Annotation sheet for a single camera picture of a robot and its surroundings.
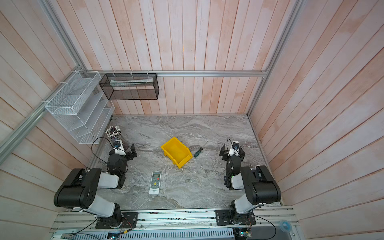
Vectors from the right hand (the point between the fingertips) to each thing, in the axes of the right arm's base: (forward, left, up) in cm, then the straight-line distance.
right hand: (233, 145), depth 90 cm
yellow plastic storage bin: (+1, +36, -9) cm, 38 cm away
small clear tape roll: (-40, -21, -11) cm, 46 cm away
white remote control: (-22, +47, -8) cm, 52 cm away
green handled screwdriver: (-2, +23, -8) cm, 25 cm away
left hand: (-2, +66, 0) cm, 66 cm away
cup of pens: (+1, +72, +9) cm, 72 cm away
